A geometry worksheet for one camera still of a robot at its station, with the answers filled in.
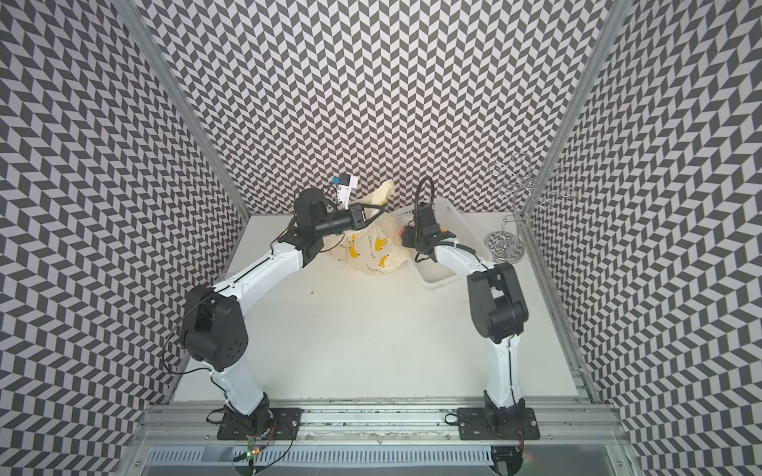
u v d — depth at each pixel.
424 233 0.77
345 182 0.72
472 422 0.73
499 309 0.53
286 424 0.73
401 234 1.01
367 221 0.73
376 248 0.84
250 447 0.67
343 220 0.70
